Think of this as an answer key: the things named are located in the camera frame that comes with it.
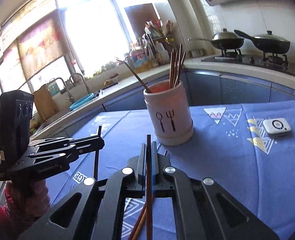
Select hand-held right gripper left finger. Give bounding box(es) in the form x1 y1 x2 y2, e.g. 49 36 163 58
18 145 147 240

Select blue plastic basin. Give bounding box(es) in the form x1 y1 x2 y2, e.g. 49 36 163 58
70 93 95 110

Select teal plastic bottle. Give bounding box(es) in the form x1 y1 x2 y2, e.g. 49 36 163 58
48 79 61 97

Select metal spice rack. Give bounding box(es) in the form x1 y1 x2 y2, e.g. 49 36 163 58
144 20 174 65

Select group of wooden chopsticks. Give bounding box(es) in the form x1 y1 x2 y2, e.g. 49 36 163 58
115 44 186 93

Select wooden cutting board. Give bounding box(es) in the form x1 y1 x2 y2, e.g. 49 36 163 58
34 84 60 120

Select white kitchen counter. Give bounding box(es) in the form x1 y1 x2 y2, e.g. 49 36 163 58
30 55 295 135

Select patterned window blind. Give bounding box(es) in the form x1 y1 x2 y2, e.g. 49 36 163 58
0 0 70 80

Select dark red dish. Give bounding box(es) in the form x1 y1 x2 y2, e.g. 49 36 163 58
104 73 120 85

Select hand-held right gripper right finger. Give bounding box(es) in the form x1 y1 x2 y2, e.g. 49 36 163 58
151 141 280 240

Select blue printed tablecloth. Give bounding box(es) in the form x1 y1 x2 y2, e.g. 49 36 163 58
46 100 295 240

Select white plastic jug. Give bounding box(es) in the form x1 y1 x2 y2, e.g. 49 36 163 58
156 41 168 64

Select black gas stove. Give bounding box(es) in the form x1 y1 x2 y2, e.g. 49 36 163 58
201 49 295 77

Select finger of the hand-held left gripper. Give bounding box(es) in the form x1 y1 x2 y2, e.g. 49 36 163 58
29 135 100 148
25 140 105 167

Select black pan with glass lid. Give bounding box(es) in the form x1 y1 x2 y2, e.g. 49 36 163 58
234 29 291 55

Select wok with steel lid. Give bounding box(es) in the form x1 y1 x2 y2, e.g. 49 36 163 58
187 28 245 50

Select white ceramic utensil holder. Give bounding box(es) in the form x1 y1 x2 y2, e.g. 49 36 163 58
143 82 194 147

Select person's left forearm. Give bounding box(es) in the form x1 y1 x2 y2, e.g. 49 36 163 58
0 179 51 240

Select cooking oil bottle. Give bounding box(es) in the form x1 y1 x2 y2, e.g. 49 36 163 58
130 44 150 72

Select steel faucet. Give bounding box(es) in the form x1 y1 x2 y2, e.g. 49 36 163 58
70 72 91 95
53 77 73 103

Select small white rounded device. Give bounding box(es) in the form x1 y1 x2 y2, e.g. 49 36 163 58
262 117 292 137

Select metal condiment jars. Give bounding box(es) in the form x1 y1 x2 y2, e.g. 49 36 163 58
189 49 209 58

